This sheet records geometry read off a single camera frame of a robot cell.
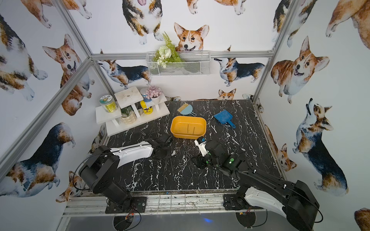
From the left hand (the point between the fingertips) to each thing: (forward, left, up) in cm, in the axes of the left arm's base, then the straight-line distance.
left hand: (168, 152), depth 92 cm
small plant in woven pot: (+24, +29, +7) cm, 38 cm away
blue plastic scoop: (+28, -41, -1) cm, 49 cm away
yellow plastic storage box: (+20, -13, -2) cm, 24 cm away
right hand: (-7, -17, +13) cm, 23 cm away
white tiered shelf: (+31, +24, +20) cm, 44 cm away
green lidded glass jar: (+24, +36, +21) cm, 48 cm away
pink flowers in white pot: (+30, +9, +24) cm, 39 cm away
